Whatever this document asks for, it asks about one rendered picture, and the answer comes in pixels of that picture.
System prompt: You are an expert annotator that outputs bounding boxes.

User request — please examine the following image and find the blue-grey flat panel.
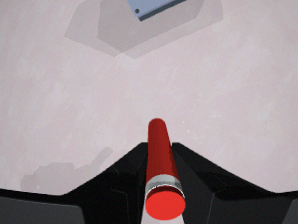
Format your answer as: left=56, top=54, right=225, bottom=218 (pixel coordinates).
left=126, top=0, right=185, bottom=22

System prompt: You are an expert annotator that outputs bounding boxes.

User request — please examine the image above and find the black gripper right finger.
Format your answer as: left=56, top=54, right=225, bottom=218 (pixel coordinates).
left=172, top=143, right=298, bottom=224

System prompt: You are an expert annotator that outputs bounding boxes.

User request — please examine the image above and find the red peg with white band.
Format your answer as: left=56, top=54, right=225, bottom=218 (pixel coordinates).
left=145, top=117, right=186, bottom=221

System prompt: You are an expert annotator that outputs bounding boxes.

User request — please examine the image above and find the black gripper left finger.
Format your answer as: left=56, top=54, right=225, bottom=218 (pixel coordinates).
left=0, top=143, right=149, bottom=224

